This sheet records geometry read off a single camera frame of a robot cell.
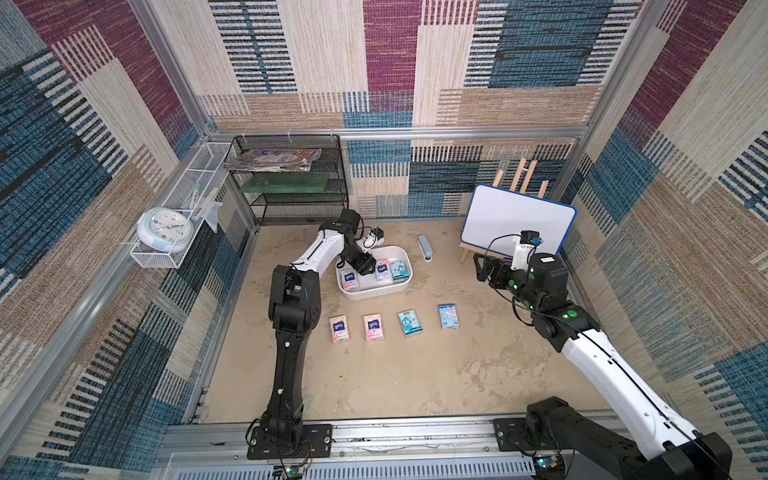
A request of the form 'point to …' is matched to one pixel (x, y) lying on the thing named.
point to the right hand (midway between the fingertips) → (490, 254)
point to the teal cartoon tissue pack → (410, 323)
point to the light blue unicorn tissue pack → (448, 316)
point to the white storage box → (369, 288)
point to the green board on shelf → (286, 183)
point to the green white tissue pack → (399, 271)
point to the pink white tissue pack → (383, 271)
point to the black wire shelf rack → (298, 207)
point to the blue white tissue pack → (350, 279)
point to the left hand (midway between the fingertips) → (364, 261)
